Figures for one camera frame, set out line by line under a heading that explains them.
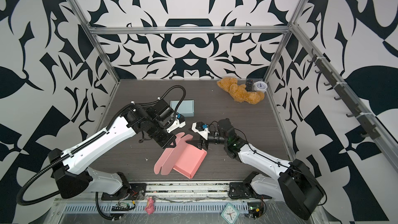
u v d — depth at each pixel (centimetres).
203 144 66
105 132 44
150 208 67
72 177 40
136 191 74
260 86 114
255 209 71
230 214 67
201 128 62
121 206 73
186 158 79
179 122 64
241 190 74
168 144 58
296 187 41
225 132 61
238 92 102
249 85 116
